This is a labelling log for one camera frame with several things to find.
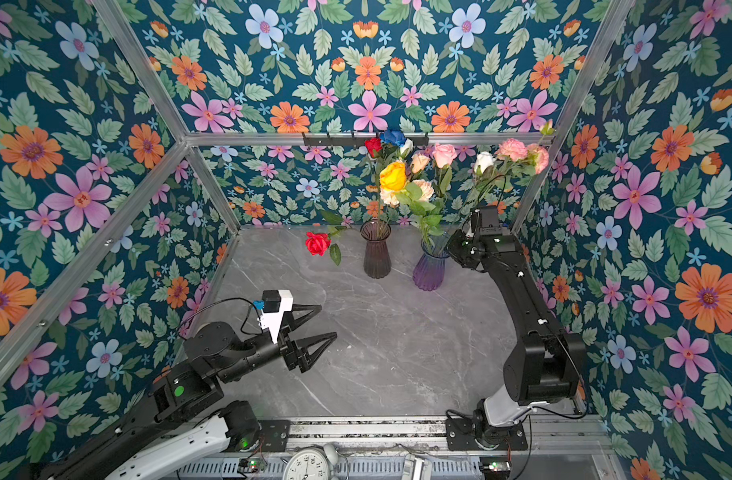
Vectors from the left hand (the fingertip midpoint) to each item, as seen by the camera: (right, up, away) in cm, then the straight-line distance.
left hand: (328, 325), depth 57 cm
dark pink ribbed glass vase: (+8, +12, +44) cm, 46 cm away
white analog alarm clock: (-6, -34, +10) cm, 36 cm away
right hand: (+31, +17, +27) cm, 44 cm away
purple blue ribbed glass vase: (+24, +10, +30) cm, 40 cm away
